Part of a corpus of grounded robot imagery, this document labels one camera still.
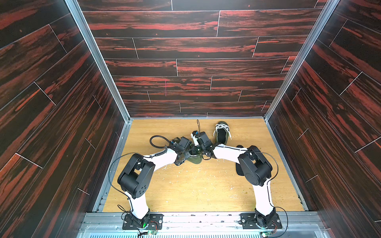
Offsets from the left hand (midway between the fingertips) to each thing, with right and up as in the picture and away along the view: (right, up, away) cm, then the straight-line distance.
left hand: (187, 155), depth 96 cm
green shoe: (+24, +15, +6) cm, 29 cm away
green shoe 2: (+5, -1, -5) cm, 7 cm away
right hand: (+3, +6, +4) cm, 8 cm away
